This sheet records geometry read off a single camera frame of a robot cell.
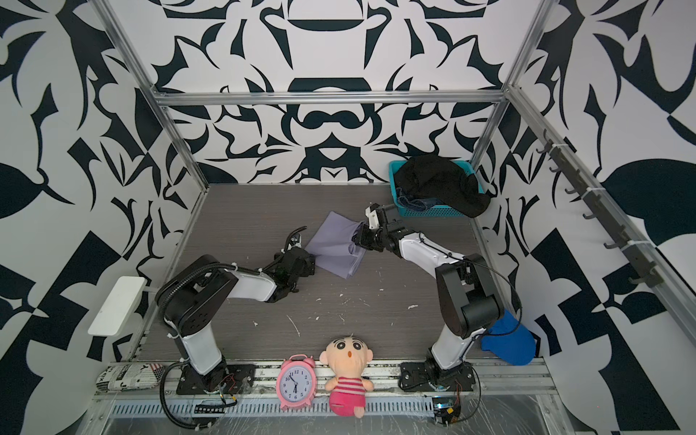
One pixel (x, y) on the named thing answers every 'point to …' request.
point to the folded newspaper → (130, 376)
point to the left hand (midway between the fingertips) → (298, 250)
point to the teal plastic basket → (444, 210)
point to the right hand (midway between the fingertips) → (352, 234)
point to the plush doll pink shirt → (347, 356)
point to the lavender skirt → (332, 246)
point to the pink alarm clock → (296, 381)
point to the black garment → (441, 180)
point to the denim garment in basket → (418, 204)
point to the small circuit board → (443, 409)
